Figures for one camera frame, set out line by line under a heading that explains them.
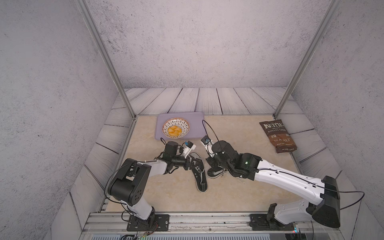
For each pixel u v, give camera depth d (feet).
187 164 2.54
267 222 2.13
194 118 3.89
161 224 2.38
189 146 2.64
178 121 3.76
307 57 2.86
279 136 3.50
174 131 3.53
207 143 1.99
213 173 2.79
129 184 1.52
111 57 2.92
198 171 2.84
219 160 1.82
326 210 1.24
